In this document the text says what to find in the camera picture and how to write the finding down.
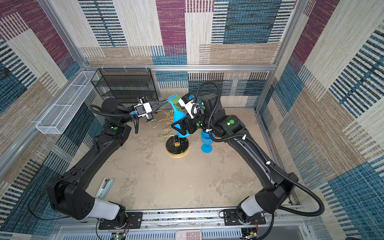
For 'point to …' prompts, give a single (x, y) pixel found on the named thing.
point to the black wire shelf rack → (125, 84)
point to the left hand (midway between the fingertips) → (166, 96)
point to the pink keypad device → (191, 234)
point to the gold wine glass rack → (176, 146)
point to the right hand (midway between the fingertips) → (179, 124)
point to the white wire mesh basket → (56, 121)
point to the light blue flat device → (105, 188)
